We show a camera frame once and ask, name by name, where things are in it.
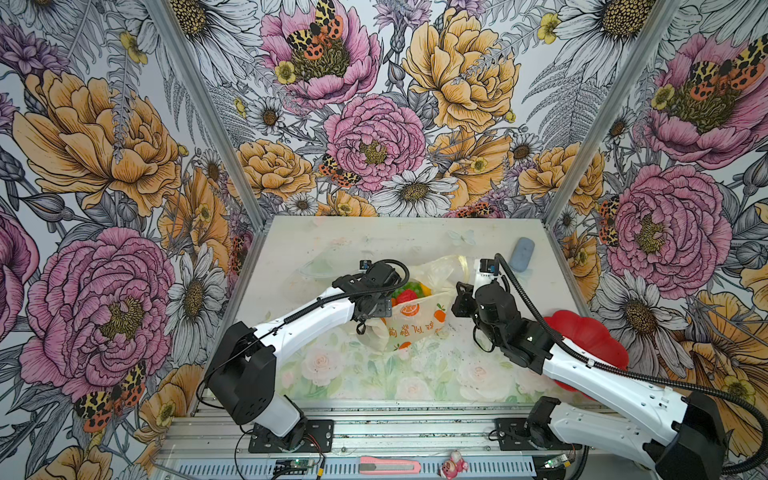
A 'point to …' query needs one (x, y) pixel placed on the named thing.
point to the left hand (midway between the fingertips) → (365, 312)
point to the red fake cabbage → (408, 295)
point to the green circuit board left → (295, 463)
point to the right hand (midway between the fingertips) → (456, 294)
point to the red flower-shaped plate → (591, 337)
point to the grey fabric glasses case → (522, 253)
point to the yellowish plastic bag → (417, 321)
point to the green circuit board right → (555, 462)
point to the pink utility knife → (387, 466)
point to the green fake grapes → (413, 286)
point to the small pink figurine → (455, 464)
